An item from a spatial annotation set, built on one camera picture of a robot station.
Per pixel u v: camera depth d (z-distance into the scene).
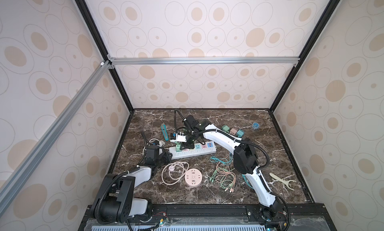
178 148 0.87
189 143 0.81
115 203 0.41
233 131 1.03
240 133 1.03
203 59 0.93
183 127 0.78
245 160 0.57
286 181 0.84
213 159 0.90
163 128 1.06
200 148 0.95
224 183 0.83
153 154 0.70
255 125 1.10
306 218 0.73
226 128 1.06
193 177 0.83
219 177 0.85
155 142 0.83
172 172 0.87
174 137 0.78
